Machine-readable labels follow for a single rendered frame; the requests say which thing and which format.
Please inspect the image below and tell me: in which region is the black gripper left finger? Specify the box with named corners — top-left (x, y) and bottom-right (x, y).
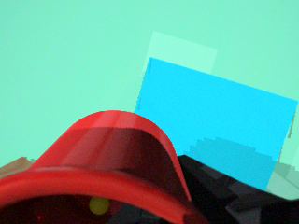
top-left (106, 203), bottom-right (171, 224)

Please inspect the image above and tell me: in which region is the red cup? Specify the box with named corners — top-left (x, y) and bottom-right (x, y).
top-left (0, 110), bottom-right (212, 224)

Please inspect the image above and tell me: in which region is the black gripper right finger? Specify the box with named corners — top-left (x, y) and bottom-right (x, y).
top-left (178, 155), bottom-right (299, 224)

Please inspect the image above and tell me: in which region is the light wooden beam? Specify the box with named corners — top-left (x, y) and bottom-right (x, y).
top-left (0, 157), bottom-right (33, 179)

